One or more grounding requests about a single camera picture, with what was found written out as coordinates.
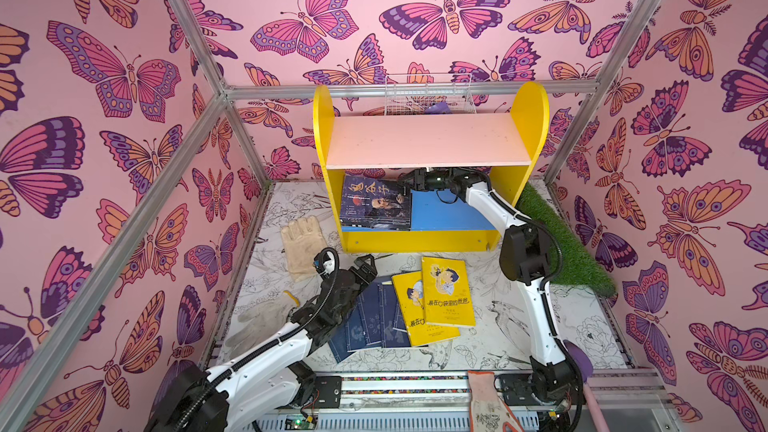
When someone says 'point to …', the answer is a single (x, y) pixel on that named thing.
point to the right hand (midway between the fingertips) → (401, 178)
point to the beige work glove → (303, 239)
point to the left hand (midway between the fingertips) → (370, 260)
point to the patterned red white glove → (488, 412)
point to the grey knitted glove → (261, 319)
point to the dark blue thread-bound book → (340, 341)
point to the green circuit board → (297, 422)
